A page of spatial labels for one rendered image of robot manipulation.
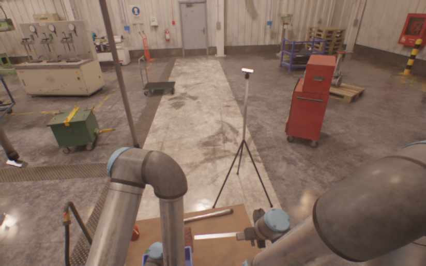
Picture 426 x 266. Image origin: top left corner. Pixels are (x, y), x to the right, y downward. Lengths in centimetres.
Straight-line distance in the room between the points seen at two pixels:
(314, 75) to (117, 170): 278
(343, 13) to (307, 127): 921
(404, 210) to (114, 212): 68
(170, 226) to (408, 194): 67
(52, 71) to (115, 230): 603
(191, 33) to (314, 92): 782
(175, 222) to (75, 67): 561
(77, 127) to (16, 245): 163
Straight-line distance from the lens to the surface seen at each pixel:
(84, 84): 623
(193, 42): 1036
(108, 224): 76
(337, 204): 39
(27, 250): 284
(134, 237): 177
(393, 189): 38
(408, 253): 54
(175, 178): 72
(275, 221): 89
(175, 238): 87
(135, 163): 74
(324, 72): 315
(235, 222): 179
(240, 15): 1053
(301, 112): 334
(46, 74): 676
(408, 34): 1001
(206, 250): 166
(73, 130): 374
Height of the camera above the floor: 189
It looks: 30 degrees down
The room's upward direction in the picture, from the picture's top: 2 degrees counter-clockwise
